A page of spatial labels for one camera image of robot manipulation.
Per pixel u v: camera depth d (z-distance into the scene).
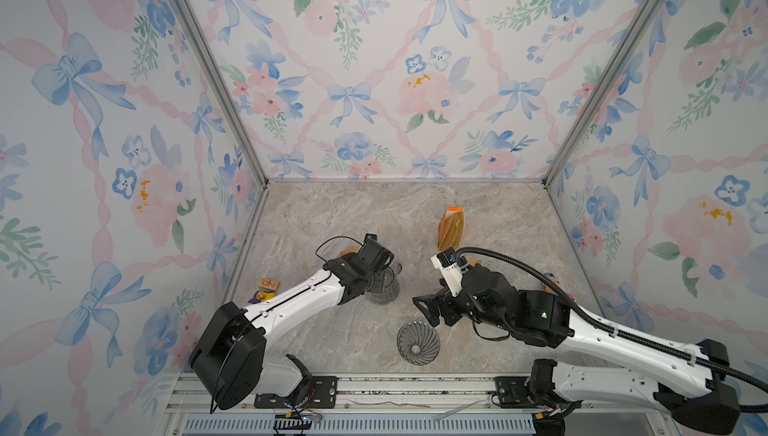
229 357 0.41
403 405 0.73
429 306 0.60
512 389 0.74
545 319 0.47
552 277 0.93
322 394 0.74
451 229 0.98
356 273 0.61
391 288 0.84
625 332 0.43
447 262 0.58
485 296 0.49
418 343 0.80
